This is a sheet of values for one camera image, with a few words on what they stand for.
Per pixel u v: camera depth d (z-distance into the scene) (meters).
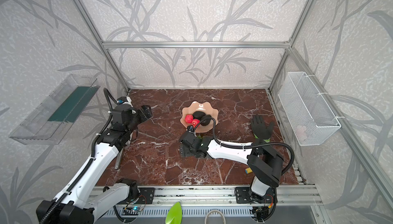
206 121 0.98
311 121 0.61
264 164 0.44
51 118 0.64
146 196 0.72
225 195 0.75
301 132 0.73
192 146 0.63
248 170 0.81
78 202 0.39
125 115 0.58
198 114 1.01
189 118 0.96
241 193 0.77
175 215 0.69
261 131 0.96
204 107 1.05
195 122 0.95
